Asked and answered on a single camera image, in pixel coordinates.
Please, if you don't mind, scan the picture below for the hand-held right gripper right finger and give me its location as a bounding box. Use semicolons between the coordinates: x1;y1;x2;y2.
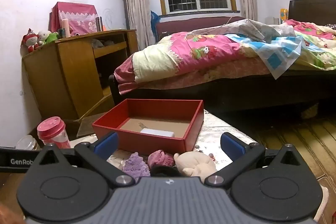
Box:
204;132;313;187

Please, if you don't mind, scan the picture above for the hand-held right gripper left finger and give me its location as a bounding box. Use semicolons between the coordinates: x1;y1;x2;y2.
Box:
25;132;135;187

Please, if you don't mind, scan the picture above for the purple fluffy cloth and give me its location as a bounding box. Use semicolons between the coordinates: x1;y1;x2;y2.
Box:
122;152;151;178

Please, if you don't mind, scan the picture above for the red cardboard box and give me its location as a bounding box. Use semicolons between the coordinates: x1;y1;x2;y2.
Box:
92;98;205;156

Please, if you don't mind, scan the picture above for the black rainbow knitted item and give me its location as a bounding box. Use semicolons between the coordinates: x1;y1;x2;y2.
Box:
150;166;181;178

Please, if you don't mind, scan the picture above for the glass jar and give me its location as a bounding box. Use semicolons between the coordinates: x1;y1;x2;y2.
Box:
15;135;40;150

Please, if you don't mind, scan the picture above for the cream plush toy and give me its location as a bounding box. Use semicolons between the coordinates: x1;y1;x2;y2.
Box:
173;151;218;177

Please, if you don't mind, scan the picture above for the pink tumbler cup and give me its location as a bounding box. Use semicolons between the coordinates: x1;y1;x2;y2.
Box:
37;116;71;149

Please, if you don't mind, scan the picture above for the dark wooden bed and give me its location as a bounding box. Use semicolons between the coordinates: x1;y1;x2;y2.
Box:
109;0;336;114

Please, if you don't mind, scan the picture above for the mauve fluffy cloth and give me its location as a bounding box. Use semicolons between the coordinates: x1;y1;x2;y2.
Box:
147;150;175;169

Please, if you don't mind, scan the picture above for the wooden desk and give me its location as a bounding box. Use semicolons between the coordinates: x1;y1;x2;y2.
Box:
22;29;139;121

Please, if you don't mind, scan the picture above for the grey cloth bundle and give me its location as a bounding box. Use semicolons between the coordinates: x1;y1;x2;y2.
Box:
91;38;114;49

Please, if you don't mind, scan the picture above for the blue white checked sheet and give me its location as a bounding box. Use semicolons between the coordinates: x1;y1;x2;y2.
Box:
192;19;306;80

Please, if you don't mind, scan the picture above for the green plush toy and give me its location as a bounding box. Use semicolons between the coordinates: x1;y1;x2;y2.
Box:
45;32;59;44

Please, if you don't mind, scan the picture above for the red snowman plush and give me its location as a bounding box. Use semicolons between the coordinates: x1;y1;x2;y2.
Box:
21;28;40;53

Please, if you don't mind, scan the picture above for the pink bottle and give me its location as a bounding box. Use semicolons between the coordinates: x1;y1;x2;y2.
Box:
61;18;71;38

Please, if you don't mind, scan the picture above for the white cat plush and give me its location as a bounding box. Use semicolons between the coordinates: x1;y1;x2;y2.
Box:
37;30;51;46

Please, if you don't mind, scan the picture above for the maroon sofa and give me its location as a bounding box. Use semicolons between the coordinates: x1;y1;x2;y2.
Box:
156;16;246;43

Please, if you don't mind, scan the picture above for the pink lace-covered box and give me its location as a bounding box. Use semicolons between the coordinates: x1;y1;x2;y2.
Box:
50;2;98;35

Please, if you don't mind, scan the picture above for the blue bag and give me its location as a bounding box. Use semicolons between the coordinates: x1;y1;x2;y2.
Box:
150;10;161;43

